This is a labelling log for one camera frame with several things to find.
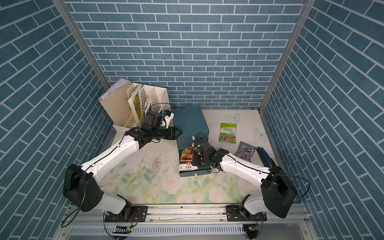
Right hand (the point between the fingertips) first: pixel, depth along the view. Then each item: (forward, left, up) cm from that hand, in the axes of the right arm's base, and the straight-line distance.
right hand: (193, 160), depth 83 cm
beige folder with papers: (+27, +50, +16) cm, 59 cm away
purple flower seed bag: (+13, -32, -9) cm, 36 cm away
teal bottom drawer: (-5, -4, -2) cm, 7 cm away
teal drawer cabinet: (+17, +2, +12) cm, 21 cm away
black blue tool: (+8, -45, -8) cm, 46 cm away
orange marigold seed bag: (+2, +4, -2) cm, 5 cm away
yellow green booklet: (+30, +39, +14) cm, 51 cm away
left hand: (+10, +7, +12) cm, 17 cm away
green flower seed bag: (+29, -22, -9) cm, 37 cm away
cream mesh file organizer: (+36, +38, +12) cm, 53 cm away
